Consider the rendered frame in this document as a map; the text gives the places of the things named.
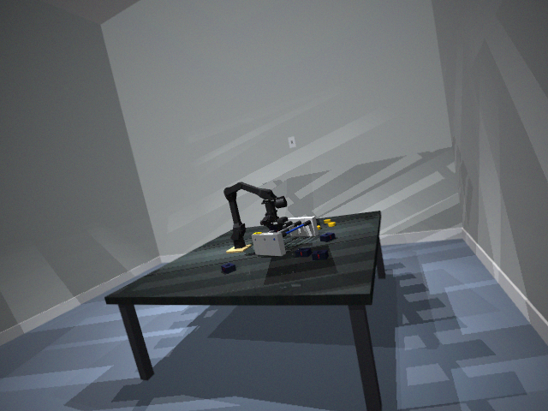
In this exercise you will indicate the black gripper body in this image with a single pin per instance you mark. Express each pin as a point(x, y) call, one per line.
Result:
point(277, 219)

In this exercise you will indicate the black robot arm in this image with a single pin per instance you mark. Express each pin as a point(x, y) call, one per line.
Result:
point(239, 228)

